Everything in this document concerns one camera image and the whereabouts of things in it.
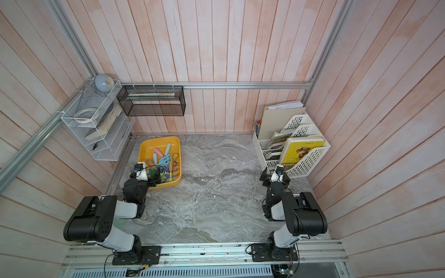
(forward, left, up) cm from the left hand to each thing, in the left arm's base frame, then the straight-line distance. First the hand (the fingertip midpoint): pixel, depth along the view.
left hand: (151, 169), depth 92 cm
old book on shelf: (+10, +18, +24) cm, 31 cm away
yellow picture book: (+4, -75, +14) cm, 76 cm away
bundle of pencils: (+25, -60, +8) cm, 65 cm away
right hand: (0, -67, +2) cm, 67 cm away
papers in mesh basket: (+30, +4, +26) cm, 40 cm away
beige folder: (+23, -68, +15) cm, 74 cm away
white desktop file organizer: (+9, -65, +5) cm, 65 cm away
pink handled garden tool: (+17, +3, -7) cm, 19 cm away
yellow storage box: (+16, +10, -7) cm, 20 cm away
